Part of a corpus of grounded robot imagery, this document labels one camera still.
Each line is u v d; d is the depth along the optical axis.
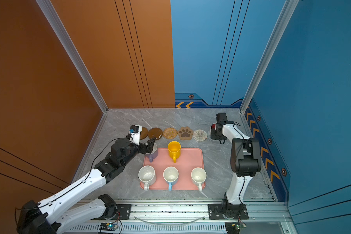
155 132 1.07
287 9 0.71
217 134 0.84
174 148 0.95
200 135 1.04
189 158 0.95
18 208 0.40
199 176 0.84
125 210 0.74
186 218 0.72
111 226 0.71
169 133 1.05
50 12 0.71
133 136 0.64
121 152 0.56
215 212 0.72
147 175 0.85
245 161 0.50
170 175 0.84
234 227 0.71
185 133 1.05
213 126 0.99
